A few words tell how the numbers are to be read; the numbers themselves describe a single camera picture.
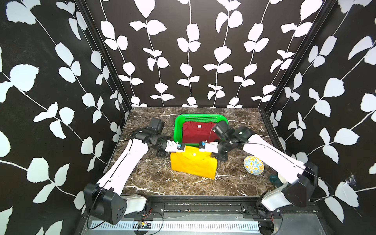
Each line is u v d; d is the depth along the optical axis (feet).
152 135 1.76
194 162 2.61
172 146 2.09
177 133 3.32
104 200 1.23
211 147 2.13
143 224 2.31
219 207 2.48
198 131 3.42
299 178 1.34
